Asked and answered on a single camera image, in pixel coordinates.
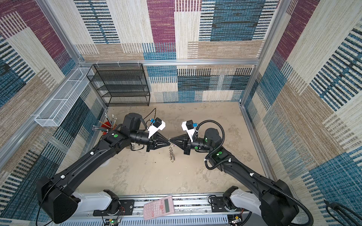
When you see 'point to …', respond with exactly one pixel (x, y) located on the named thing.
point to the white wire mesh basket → (56, 111)
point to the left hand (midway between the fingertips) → (169, 143)
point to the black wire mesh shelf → (122, 84)
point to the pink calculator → (160, 208)
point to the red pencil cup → (107, 126)
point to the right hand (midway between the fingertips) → (173, 141)
